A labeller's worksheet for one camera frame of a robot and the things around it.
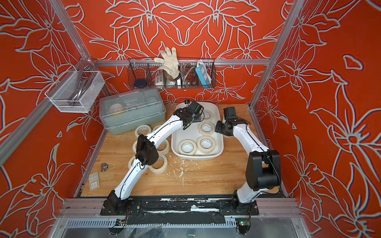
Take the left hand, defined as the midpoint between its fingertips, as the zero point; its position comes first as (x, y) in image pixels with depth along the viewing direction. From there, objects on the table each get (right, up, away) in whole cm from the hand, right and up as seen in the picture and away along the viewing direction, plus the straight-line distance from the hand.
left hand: (194, 115), depth 96 cm
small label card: (-57, -37, -15) cm, 70 cm away
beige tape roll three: (-38, -28, -11) cm, 48 cm away
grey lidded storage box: (-41, +4, -3) cm, 41 cm away
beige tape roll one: (-27, -8, +5) cm, 29 cm away
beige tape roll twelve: (-5, -24, -8) cm, 25 cm away
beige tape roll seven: (-36, -10, +7) cm, 38 cm away
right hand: (+13, -7, -7) cm, 17 cm away
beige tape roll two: (-39, -20, -4) cm, 44 cm away
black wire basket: (-31, +31, -1) cm, 44 cm away
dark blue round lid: (-35, +22, -1) cm, 42 cm away
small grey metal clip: (-54, -30, -11) cm, 63 cm away
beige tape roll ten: (+9, -9, +7) cm, 15 cm away
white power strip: (-23, +23, -2) cm, 33 cm away
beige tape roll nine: (-19, -32, -13) cm, 39 cm away
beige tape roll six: (+8, -19, -1) cm, 21 cm away
